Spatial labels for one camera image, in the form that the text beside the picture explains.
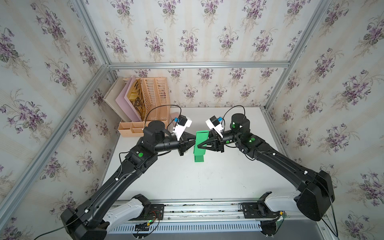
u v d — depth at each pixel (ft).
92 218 1.22
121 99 2.84
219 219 2.35
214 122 1.83
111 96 2.84
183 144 1.73
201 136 1.97
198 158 3.00
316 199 1.28
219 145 1.89
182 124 1.74
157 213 2.38
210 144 1.97
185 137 1.82
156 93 3.69
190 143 1.95
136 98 3.24
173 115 3.78
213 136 1.97
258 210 2.18
